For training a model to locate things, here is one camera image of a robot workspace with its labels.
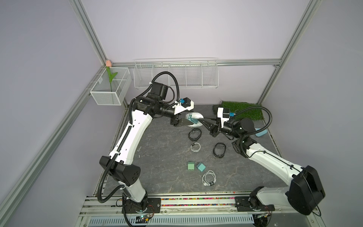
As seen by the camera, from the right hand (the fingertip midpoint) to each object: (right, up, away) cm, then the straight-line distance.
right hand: (199, 117), depth 62 cm
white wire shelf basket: (-1, +35, +46) cm, 58 cm away
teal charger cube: (+3, -30, +23) cm, 38 cm away
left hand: (-3, +1, +3) cm, 4 cm away
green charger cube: (-3, -30, +23) cm, 38 cm away
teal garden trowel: (+49, -11, +39) cm, 63 cm away
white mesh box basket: (-55, +25, +42) cm, 73 cm away
